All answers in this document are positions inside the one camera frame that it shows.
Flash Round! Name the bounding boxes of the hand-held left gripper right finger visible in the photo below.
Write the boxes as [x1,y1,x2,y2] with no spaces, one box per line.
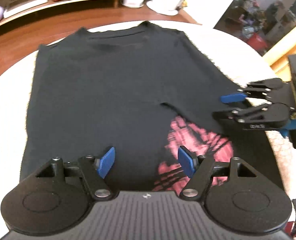
[177,145,259,202]

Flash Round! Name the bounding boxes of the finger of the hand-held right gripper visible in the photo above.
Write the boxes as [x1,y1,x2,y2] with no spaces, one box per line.
[213,104,270,130]
[220,78,275,105]

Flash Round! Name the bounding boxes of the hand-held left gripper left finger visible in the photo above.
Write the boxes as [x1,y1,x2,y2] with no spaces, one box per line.
[34,146,116,202]

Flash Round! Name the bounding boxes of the black t-shirt with red print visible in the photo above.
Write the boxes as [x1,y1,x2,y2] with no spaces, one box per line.
[19,21,284,198]

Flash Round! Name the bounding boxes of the yellow curtain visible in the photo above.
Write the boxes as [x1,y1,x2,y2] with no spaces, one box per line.
[263,17,296,80]

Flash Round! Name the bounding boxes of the glass balcony door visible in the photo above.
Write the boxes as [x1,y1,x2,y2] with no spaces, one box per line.
[213,0,296,57]

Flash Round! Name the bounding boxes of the white flat box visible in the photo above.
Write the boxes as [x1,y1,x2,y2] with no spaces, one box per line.
[3,0,49,18]

